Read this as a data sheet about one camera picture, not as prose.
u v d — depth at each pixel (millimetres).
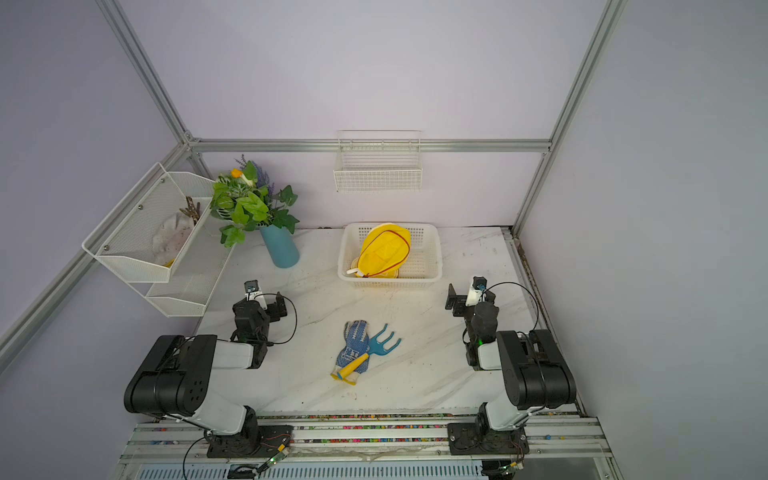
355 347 877
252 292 793
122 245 670
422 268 1079
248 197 785
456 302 825
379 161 967
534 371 451
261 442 721
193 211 819
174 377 453
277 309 859
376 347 895
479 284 770
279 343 742
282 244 1010
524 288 1063
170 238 780
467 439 736
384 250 1053
